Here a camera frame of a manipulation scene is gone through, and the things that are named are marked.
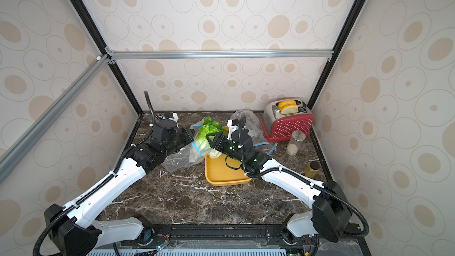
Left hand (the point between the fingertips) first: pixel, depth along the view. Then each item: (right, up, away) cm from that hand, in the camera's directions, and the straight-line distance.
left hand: (200, 129), depth 73 cm
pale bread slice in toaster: (+44, +11, +21) cm, 50 cm away
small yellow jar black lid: (+52, -20, +12) cm, 57 cm away
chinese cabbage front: (+1, -6, 0) cm, 6 cm away
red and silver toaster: (+40, +6, +21) cm, 45 cm away
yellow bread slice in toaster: (+46, +15, +23) cm, 53 cm away
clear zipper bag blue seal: (-8, -14, +12) cm, 20 cm away
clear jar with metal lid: (+46, -5, +17) cm, 50 cm away
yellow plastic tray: (+6, -24, +19) cm, 31 cm away
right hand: (+6, -3, +1) cm, 7 cm away
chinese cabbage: (+3, +3, +3) cm, 5 cm away
